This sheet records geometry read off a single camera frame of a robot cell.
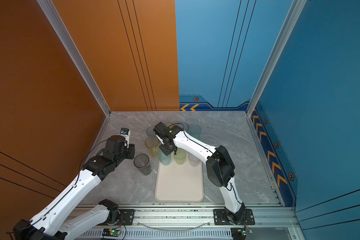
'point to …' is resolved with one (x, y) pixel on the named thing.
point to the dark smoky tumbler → (141, 162)
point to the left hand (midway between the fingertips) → (131, 143)
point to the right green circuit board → (240, 233)
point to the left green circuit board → (111, 232)
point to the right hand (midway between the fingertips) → (167, 149)
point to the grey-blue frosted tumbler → (150, 131)
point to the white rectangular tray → (179, 183)
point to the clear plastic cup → (193, 160)
